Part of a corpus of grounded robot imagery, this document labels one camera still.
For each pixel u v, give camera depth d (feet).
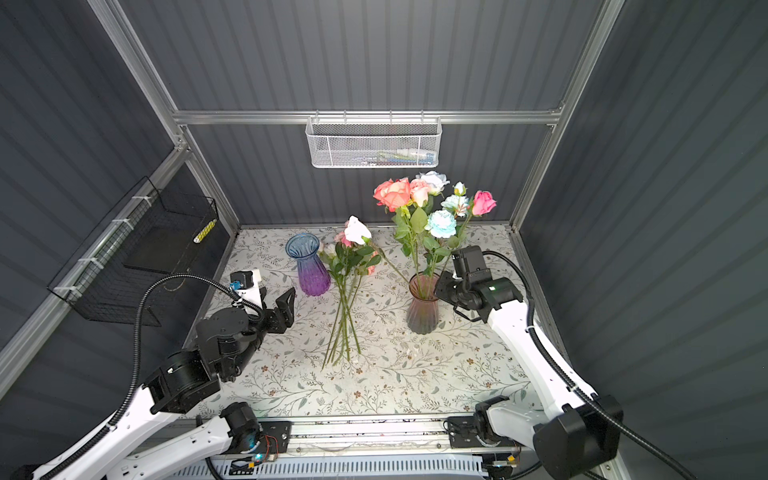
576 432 1.26
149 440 1.48
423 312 2.73
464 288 1.86
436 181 2.29
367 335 2.99
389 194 2.16
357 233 2.06
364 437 2.47
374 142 4.06
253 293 1.80
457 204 2.29
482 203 2.15
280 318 1.88
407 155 3.00
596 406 1.25
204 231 2.69
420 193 2.21
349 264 3.40
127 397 1.41
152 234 2.60
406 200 2.18
